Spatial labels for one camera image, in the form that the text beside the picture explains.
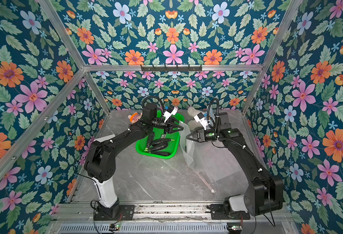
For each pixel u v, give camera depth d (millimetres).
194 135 709
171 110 692
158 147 941
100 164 493
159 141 961
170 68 915
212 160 937
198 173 862
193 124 1014
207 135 654
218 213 733
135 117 1075
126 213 734
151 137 1009
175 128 750
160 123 718
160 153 906
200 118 690
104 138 982
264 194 402
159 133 1039
